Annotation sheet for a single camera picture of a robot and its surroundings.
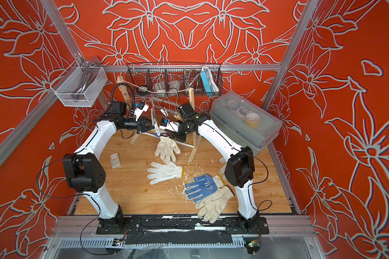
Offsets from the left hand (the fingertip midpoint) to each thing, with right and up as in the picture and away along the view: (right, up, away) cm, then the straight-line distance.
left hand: (156, 124), depth 81 cm
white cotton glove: (+4, -13, +7) cm, 15 cm away
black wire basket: (+4, +29, +20) cm, 36 cm away
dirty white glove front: (+28, -41, -3) cm, 50 cm away
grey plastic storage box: (+50, 0, +7) cm, 51 cm away
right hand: (+6, -5, +1) cm, 8 cm away
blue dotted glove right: (+24, -34, +4) cm, 42 cm away
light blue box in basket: (+28, +23, +9) cm, 38 cm away
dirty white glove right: (+36, -27, +11) cm, 46 cm away
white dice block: (-1, +23, +14) cm, 27 cm away
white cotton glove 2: (+4, -27, +10) cm, 29 cm away
